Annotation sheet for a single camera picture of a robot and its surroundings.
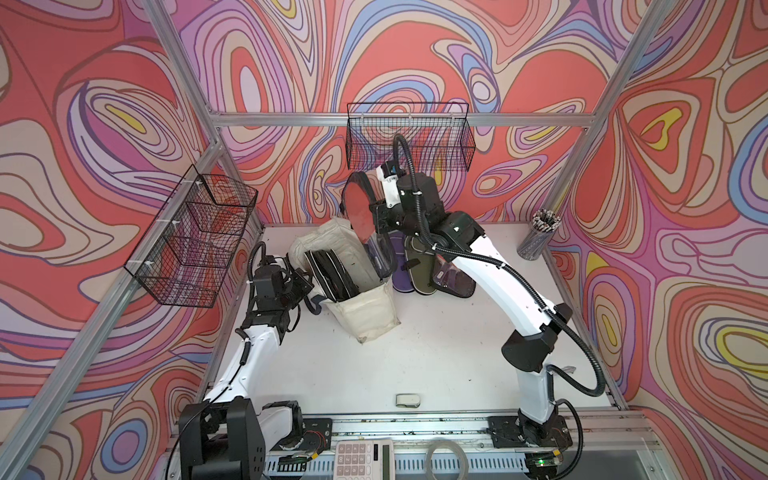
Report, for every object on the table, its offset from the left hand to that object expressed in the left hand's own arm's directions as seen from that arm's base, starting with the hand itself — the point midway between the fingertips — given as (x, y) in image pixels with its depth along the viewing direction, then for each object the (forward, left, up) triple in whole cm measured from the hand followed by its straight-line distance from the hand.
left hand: (316, 273), depth 84 cm
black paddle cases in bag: (+1, -4, -2) cm, 5 cm away
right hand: (+3, -17, +20) cm, 27 cm away
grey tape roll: (-42, -38, -15) cm, 58 cm away
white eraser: (-29, -26, -17) cm, 43 cm away
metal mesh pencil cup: (+20, -72, 0) cm, 75 cm away
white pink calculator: (-42, -16, -16) cm, 48 cm away
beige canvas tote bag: (-11, -15, -3) cm, 19 cm away
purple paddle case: (+10, -25, -16) cm, 31 cm away
